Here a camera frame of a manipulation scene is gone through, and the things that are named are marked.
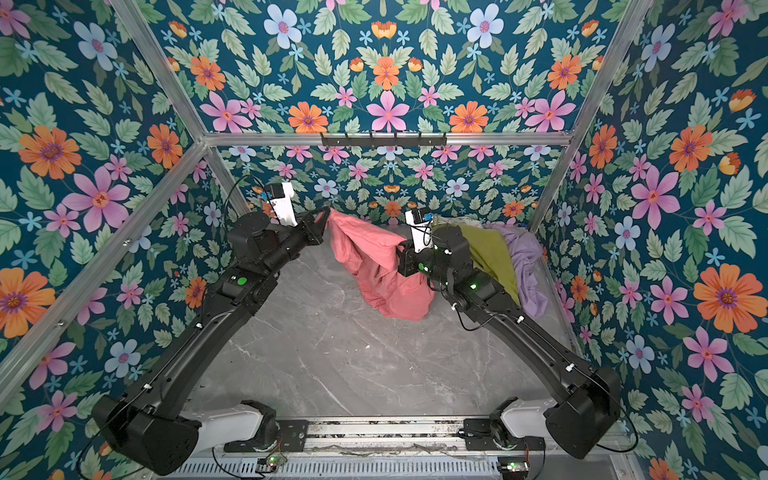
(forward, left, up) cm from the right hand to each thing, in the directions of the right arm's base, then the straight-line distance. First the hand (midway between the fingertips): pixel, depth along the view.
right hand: (394, 240), depth 70 cm
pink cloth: (-5, +5, -1) cm, 7 cm away
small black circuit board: (-41, -28, -36) cm, 61 cm away
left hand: (+2, +13, +10) cm, 17 cm away
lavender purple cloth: (+20, -45, -29) cm, 58 cm away
